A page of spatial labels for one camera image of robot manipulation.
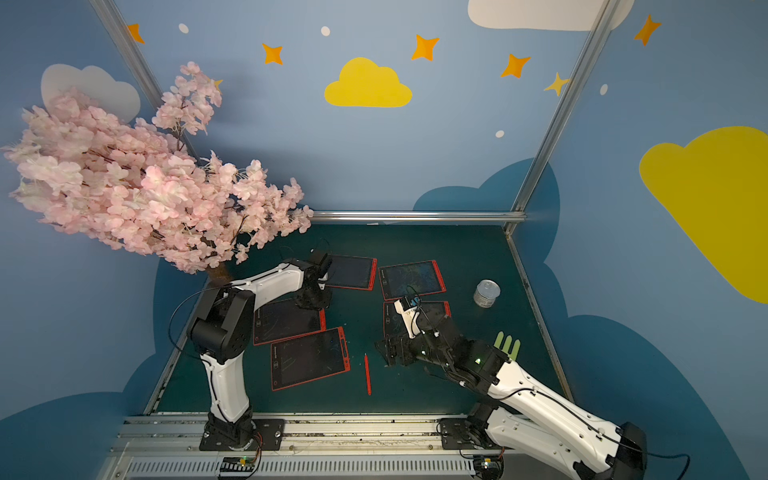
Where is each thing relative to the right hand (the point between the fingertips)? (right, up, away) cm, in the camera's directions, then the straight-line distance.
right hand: (394, 335), depth 73 cm
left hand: (-23, +4, +25) cm, 34 cm away
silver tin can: (+31, +8, +24) cm, 40 cm away
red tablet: (-15, +13, +36) cm, 41 cm away
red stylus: (-7, -15, +11) cm, 20 cm away
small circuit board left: (-39, -32, 0) cm, 51 cm away
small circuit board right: (+24, -33, +1) cm, 40 cm away
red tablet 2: (+10, +11, +35) cm, 38 cm away
